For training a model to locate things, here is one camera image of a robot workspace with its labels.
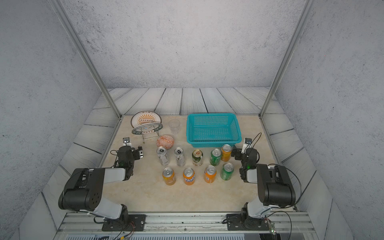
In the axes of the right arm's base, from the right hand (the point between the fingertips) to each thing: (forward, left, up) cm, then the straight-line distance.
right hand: (242, 145), depth 93 cm
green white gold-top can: (-10, +28, +2) cm, 29 cm away
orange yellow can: (-21, +43, +3) cm, 47 cm away
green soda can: (-9, +18, +2) cm, 20 cm away
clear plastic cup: (+20, +45, -3) cm, 49 cm away
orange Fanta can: (-21, +32, +2) cm, 38 cm away
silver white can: (-11, +37, +6) cm, 39 cm away
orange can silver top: (-19, +21, +3) cm, 29 cm away
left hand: (-1, +68, +1) cm, 68 cm away
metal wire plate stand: (+8, +65, -5) cm, 66 cm away
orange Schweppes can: (-6, +11, +2) cm, 13 cm away
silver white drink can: (-11, +47, +3) cm, 48 cm away
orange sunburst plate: (+16, +62, +9) cm, 65 cm away
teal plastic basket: (+18, +17, -7) cm, 26 cm away
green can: (-18, +12, +3) cm, 22 cm away
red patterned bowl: (+6, +50, -4) cm, 50 cm away
